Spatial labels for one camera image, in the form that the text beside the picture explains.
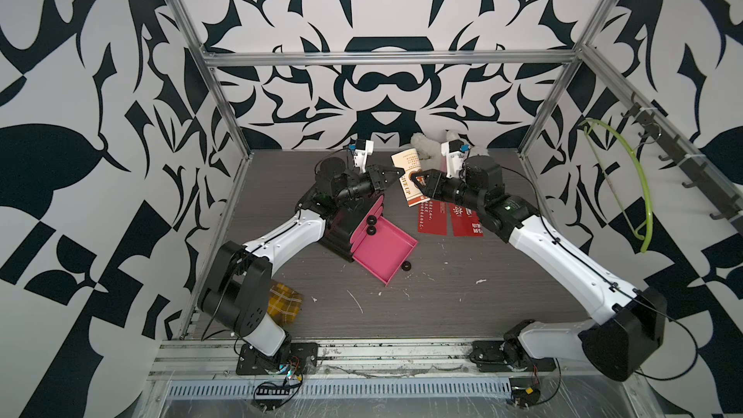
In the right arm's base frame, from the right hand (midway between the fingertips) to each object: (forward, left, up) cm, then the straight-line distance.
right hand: (413, 174), depth 73 cm
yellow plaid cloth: (-23, +35, -28) cm, 50 cm away
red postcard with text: (+6, -10, -31) cm, 34 cm away
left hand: (+1, +2, +1) cm, 3 cm away
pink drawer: (-7, +8, -28) cm, 29 cm away
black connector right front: (-43, -25, -31) cm, 59 cm away
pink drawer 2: (-4, +12, -15) cm, 19 cm away
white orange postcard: (+3, +1, +1) cm, 3 cm away
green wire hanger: (-15, -52, -3) cm, 54 cm away
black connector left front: (-43, +36, -32) cm, 65 cm away
